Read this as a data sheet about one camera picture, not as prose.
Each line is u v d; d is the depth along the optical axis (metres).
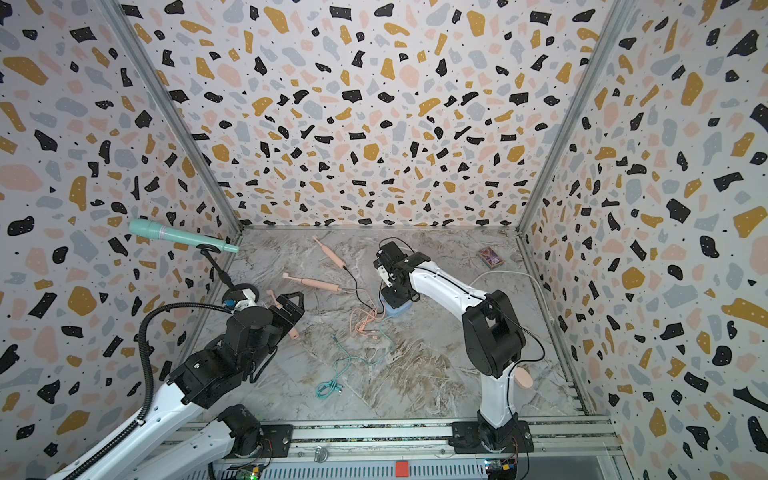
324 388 0.82
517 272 1.10
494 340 0.50
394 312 0.96
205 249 0.79
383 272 0.85
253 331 0.52
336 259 1.10
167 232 0.74
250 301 0.65
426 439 0.76
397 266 0.68
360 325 0.94
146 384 0.46
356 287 1.03
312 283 1.04
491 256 1.13
